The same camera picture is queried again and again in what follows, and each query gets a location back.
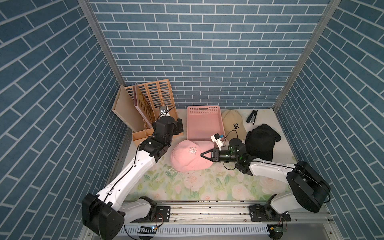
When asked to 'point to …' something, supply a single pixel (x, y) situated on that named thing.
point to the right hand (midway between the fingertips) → (203, 156)
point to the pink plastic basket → (203, 121)
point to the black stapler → (251, 117)
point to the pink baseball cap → (186, 155)
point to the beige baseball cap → (234, 127)
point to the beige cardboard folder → (124, 107)
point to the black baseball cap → (260, 142)
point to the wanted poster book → (141, 105)
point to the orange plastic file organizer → (156, 95)
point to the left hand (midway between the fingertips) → (175, 119)
